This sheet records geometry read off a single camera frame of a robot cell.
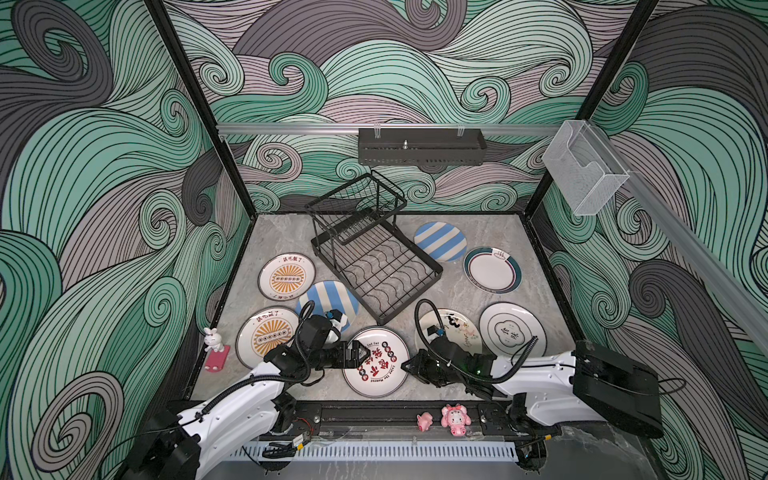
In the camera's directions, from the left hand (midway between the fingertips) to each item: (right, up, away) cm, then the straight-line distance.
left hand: (359, 352), depth 81 cm
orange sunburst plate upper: (-27, +18, +20) cm, 38 cm away
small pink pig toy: (+16, -13, -10) cm, 23 cm away
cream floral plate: (+29, +4, +7) cm, 30 cm away
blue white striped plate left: (-10, +13, +15) cm, 22 cm away
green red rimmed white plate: (+46, +20, +22) cm, 55 cm away
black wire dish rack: (-1, +33, +1) cm, 33 cm away
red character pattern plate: (+6, -6, -1) cm, 8 cm away
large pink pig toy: (+24, -12, -10) cm, 28 cm away
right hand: (+11, -4, -2) cm, 12 cm away
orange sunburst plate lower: (-30, +3, +7) cm, 31 cm away
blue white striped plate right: (+30, +30, +30) cm, 52 cm away
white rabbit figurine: (-40, +4, -1) cm, 40 cm away
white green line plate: (+44, +5, +8) cm, 45 cm away
